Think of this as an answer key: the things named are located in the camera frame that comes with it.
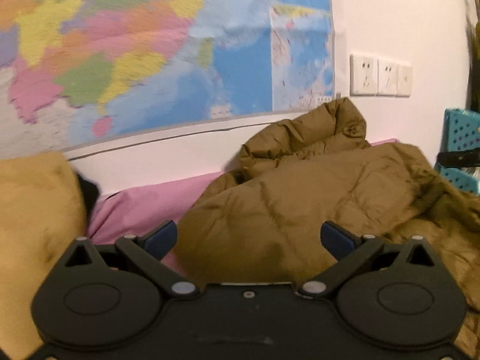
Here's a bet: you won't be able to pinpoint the brown puffer jacket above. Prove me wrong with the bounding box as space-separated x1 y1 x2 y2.
173 98 479 359

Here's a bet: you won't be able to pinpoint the pink bed sheet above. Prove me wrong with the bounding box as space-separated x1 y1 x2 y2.
89 141 409 284

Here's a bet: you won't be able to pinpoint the yellow-tan jacket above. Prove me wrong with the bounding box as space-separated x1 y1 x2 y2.
1 153 87 359

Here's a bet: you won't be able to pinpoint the teal plastic basket rack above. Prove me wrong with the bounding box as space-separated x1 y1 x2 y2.
435 109 479 195

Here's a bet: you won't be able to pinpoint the white wall socket middle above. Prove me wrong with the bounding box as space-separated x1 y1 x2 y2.
377 58 399 96

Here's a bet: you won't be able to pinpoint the white wall socket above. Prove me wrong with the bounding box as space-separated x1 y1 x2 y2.
377 58 399 96
350 54 378 96

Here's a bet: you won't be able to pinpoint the white wall socket left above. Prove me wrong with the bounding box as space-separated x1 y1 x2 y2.
350 54 378 96

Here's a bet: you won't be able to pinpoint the white network wall plate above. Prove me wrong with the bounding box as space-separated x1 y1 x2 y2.
397 64 413 98

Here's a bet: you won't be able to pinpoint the colourful wall map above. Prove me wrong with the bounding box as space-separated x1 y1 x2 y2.
1 0 334 158

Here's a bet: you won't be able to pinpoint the hanging bags on wall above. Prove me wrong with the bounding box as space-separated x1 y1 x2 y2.
466 0 479 113

